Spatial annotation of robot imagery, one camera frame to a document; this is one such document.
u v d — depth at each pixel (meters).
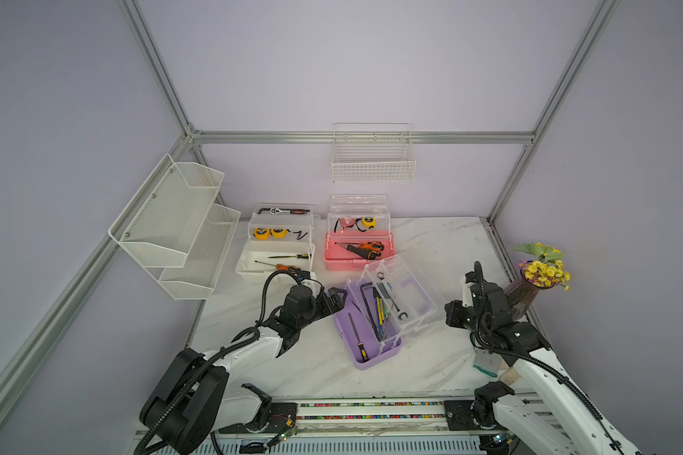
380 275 0.86
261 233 1.04
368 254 1.05
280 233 1.04
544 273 0.74
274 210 1.08
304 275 0.80
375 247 1.08
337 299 0.76
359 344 0.84
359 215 1.09
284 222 1.06
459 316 0.69
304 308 0.69
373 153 0.95
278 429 0.72
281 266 1.04
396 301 0.81
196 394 0.41
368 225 1.08
